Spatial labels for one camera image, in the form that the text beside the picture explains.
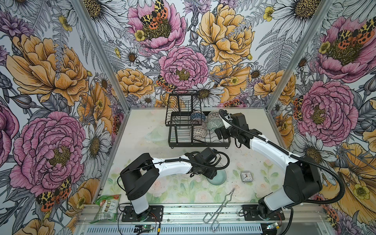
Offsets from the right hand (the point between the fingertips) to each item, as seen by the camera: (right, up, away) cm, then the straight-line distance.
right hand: (223, 131), depth 89 cm
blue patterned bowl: (-14, +11, +22) cm, 29 cm away
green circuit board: (-42, -46, -17) cm, 64 cm away
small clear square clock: (+13, -26, -4) cm, 29 cm away
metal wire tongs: (-10, -42, -14) cm, 46 cm away
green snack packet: (-59, -37, -16) cm, 71 cm away
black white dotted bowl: (-13, -2, +16) cm, 21 cm away
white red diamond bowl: (-3, +11, +23) cm, 26 cm away
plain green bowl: (-3, -27, -4) cm, 28 cm away
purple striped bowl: (-15, +5, -9) cm, 18 cm away
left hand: (-8, -24, -5) cm, 26 cm away
